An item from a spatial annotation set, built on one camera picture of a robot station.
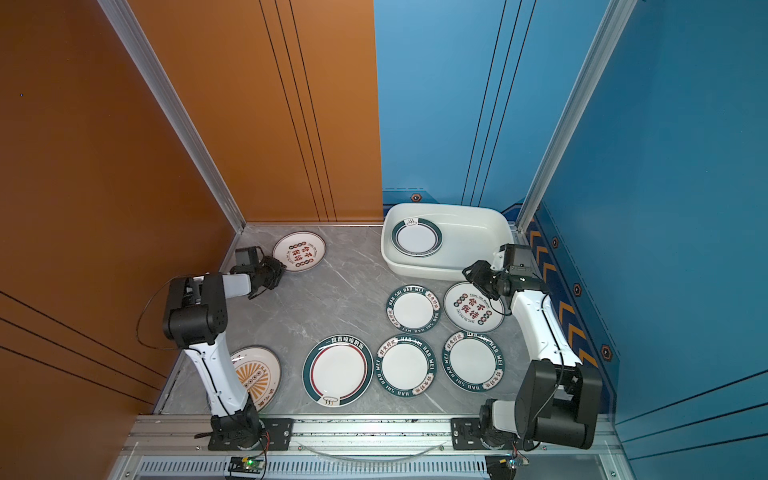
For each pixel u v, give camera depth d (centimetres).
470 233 115
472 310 95
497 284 71
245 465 71
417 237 113
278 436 73
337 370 83
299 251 112
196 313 55
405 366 85
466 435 72
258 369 84
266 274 94
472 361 87
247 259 85
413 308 95
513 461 70
